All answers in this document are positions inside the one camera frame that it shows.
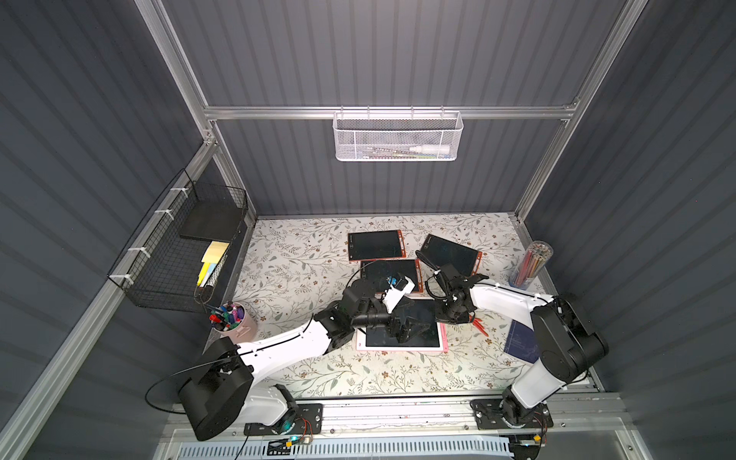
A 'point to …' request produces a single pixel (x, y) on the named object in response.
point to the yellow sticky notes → (211, 260)
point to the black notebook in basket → (213, 220)
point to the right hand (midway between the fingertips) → (443, 318)
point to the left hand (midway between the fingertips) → (424, 321)
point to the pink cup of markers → (230, 320)
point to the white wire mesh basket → (397, 135)
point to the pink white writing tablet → (428, 333)
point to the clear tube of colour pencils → (538, 255)
